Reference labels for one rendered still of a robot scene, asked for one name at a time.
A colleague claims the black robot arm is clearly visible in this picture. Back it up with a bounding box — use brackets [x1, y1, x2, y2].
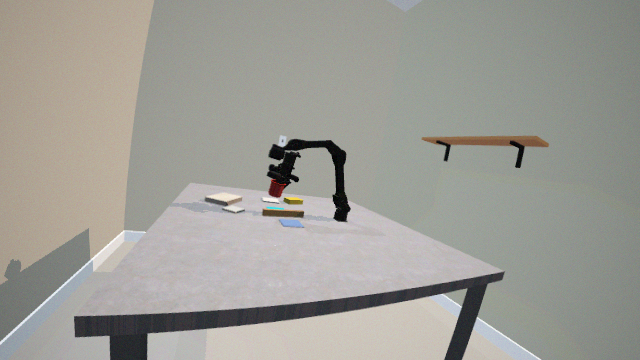
[268, 139, 351, 222]

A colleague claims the yellow rectangular block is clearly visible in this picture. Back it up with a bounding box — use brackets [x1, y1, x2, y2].
[283, 197, 303, 205]

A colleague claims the long wooden plank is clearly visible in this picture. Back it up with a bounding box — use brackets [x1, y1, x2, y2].
[263, 209, 304, 218]

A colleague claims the red plastic cup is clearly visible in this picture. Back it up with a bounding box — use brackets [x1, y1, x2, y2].
[268, 179, 286, 198]

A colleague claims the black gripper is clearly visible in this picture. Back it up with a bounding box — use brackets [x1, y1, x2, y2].
[266, 162, 299, 190]

